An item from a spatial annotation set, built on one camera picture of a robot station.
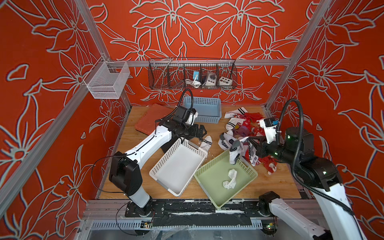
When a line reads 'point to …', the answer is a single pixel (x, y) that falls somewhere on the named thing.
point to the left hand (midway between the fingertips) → (200, 130)
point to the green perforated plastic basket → (212, 177)
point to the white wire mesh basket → (109, 79)
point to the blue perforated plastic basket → (209, 109)
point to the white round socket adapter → (211, 79)
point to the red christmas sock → (254, 116)
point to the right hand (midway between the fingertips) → (246, 137)
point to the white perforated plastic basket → (176, 167)
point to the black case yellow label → (168, 144)
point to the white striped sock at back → (241, 110)
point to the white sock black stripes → (206, 143)
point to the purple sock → (241, 131)
